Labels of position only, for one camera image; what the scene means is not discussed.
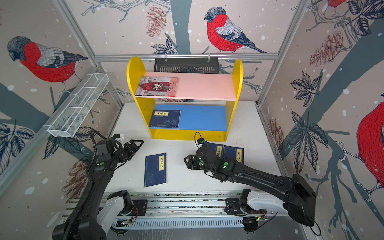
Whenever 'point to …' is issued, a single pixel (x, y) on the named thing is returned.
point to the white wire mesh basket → (74, 115)
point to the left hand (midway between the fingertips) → (139, 144)
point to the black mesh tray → (210, 65)
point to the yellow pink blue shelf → (186, 106)
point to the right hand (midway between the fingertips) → (186, 162)
